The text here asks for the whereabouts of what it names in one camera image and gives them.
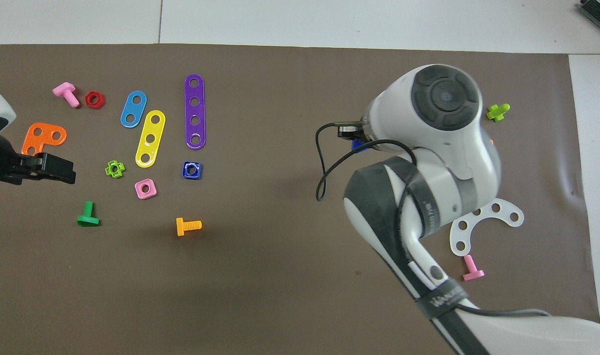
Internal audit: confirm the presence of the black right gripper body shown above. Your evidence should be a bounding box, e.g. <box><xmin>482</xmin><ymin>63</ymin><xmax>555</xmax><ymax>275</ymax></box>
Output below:
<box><xmin>337</xmin><ymin>118</ymin><xmax>374</xmax><ymax>146</ymax></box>

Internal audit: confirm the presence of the orange three-hole corner plate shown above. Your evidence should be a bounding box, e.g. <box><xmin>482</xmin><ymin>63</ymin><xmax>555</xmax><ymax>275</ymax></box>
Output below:
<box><xmin>21</xmin><ymin>122</ymin><xmax>68</xmax><ymax>156</ymax></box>

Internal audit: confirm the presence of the dark green plastic bolt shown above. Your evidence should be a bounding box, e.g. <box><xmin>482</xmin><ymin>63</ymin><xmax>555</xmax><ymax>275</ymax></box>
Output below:
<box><xmin>76</xmin><ymin>201</ymin><xmax>101</xmax><ymax>227</ymax></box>

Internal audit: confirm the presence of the pink plastic bolt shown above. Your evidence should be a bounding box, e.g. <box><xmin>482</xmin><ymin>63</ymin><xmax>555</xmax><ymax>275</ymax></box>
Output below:
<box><xmin>462</xmin><ymin>254</ymin><xmax>485</xmax><ymax>282</ymax></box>
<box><xmin>52</xmin><ymin>82</ymin><xmax>80</xmax><ymax>108</ymax></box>

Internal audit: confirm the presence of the pink square plastic nut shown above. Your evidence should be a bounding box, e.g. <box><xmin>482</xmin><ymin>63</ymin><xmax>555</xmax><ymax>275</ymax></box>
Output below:
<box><xmin>135</xmin><ymin>178</ymin><xmax>158</xmax><ymax>200</ymax></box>

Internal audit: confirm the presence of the blue two-hole plastic strip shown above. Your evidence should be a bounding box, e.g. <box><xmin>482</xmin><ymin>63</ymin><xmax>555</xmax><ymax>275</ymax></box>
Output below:
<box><xmin>120</xmin><ymin>90</ymin><xmax>147</xmax><ymax>129</ymax></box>

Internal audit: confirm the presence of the yellow three-hole plastic strip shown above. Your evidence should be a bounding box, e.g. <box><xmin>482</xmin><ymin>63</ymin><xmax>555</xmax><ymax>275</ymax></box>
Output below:
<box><xmin>135</xmin><ymin>109</ymin><xmax>166</xmax><ymax>169</ymax></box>

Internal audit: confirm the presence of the orange plastic bolt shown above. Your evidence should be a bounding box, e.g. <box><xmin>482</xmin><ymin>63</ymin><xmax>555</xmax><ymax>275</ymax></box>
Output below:
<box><xmin>176</xmin><ymin>217</ymin><xmax>203</xmax><ymax>237</ymax></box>

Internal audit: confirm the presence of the lime cross-head plastic bolt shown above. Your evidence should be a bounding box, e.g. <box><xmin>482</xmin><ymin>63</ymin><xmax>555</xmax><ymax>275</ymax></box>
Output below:
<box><xmin>486</xmin><ymin>103</ymin><xmax>511</xmax><ymax>122</ymax></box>

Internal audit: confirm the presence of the purple four-hole plastic strip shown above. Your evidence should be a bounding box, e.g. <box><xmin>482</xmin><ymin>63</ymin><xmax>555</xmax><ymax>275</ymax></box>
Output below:
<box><xmin>184</xmin><ymin>74</ymin><xmax>206</xmax><ymax>150</ymax></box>

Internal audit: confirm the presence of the white curved five-hole strip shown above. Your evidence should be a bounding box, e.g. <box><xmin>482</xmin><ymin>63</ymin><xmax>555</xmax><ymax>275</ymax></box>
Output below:
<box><xmin>449</xmin><ymin>198</ymin><xmax>525</xmax><ymax>257</ymax></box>

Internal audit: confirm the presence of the brown table mat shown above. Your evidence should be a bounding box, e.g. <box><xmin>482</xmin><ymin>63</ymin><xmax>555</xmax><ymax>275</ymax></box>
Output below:
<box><xmin>0</xmin><ymin>43</ymin><xmax>600</xmax><ymax>355</ymax></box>

